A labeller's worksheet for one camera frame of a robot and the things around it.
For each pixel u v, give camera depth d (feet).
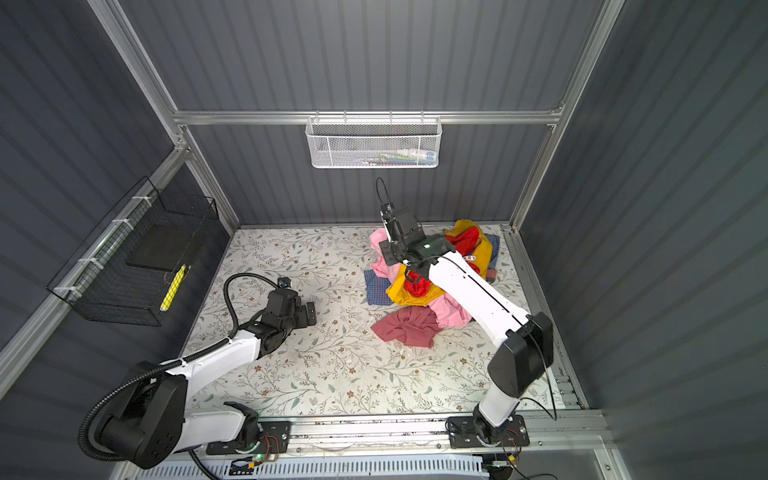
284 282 2.60
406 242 1.93
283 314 2.26
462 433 2.38
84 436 1.28
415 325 2.95
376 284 3.33
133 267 2.37
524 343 1.39
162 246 2.52
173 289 2.27
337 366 2.78
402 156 3.01
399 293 2.77
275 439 2.37
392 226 1.97
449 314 2.92
